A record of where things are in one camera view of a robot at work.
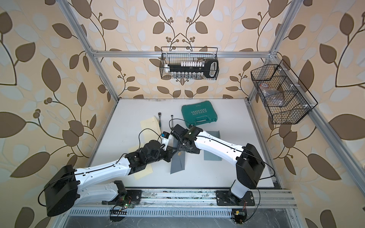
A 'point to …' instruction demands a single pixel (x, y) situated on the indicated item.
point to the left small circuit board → (123, 211)
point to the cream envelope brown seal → (150, 130)
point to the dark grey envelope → (177, 162)
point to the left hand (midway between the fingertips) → (176, 148)
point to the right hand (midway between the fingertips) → (186, 148)
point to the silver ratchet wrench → (172, 122)
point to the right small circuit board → (239, 215)
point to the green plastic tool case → (199, 113)
